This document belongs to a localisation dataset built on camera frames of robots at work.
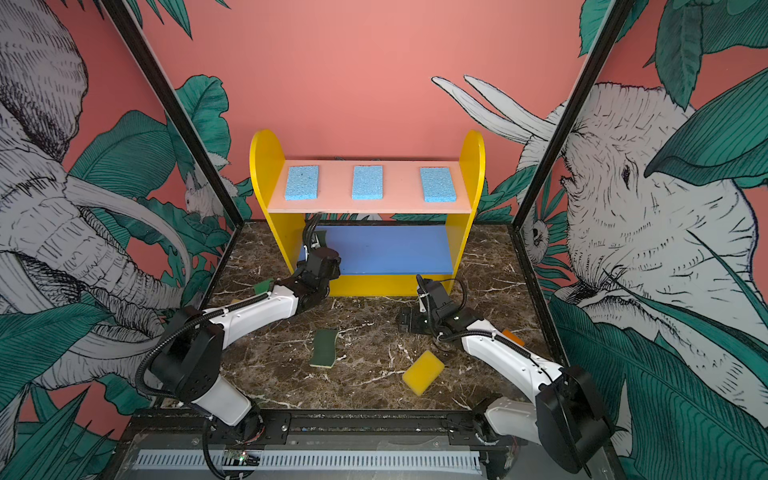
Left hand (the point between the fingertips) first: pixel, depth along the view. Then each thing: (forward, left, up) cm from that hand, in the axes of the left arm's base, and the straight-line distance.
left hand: (323, 252), depth 89 cm
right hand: (-19, -24, -7) cm, 31 cm away
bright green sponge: (-1, +24, -17) cm, 29 cm away
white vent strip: (-53, -35, -17) cm, 65 cm away
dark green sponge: (+2, -1, +5) cm, 6 cm away
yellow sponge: (-31, -29, -17) cm, 46 cm away
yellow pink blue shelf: (+30, -23, -19) cm, 42 cm away
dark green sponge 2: (-24, 0, -16) cm, 29 cm away
